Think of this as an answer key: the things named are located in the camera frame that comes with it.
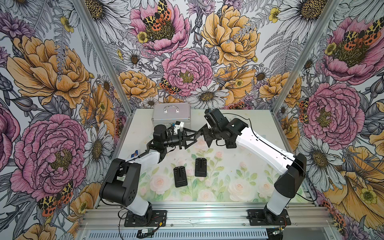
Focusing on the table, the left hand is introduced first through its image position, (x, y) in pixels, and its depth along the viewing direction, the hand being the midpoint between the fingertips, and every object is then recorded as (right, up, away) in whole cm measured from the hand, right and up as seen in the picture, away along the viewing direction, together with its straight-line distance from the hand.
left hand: (196, 139), depth 79 cm
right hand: (+5, +1, 0) cm, 5 cm away
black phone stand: (-9, -22, +7) cm, 25 cm away
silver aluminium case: (-20, +15, +20) cm, 32 cm away
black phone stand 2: (+2, -17, +10) cm, 20 cm away
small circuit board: (-25, -44, -7) cm, 51 cm away
